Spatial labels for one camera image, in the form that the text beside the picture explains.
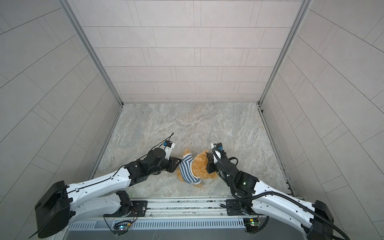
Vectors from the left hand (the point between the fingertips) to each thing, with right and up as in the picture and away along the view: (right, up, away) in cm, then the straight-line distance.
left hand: (184, 160), depth 78 cm
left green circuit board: (-26, -26, -12) cm, 39 cm away
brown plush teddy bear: (+8, 0, -8) cm, 12 cm away
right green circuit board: (+32, -27, -10) cm, 43 cm away
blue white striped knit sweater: (+2, -2, -7) cm, 7 cm away
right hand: (+11, +3, -3) cm, 12 cm away
